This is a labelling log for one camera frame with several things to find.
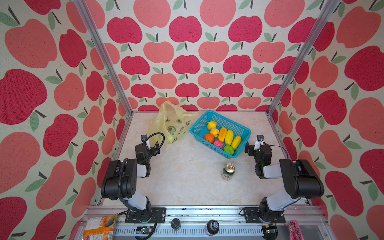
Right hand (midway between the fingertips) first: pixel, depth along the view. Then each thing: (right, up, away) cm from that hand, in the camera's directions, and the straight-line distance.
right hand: (259, 142), depth 93 cm
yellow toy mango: (-22, +5, +8) cm, 24 cm away
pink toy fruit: (-26, -1, +2) cm, 26 cm away
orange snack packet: (-85, -37, -25) cm, 96 cm away
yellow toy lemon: (-29, +11, +14) cm, 34 cm away
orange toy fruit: (-31, +3, +7) cm, 32 cm away
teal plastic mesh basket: (-38, +9, +11) cm, 41 cm away
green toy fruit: (-20, -4, -2) cm, 20 cm away
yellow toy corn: (-13, 0, +5) cm, 14 cm away
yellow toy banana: (-18, +3, +6) cm, 19 cm away
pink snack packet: (+6, -39, -24) cm, 46 cm away
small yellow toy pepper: (-27, +6, +8) cm, 29 cm away
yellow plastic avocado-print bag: (-60, +13, +23) cm, 66 cm away
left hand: (-69, 0, +1) cm, 69 cm away
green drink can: (-24, -14, -15) cm, 31 cm away
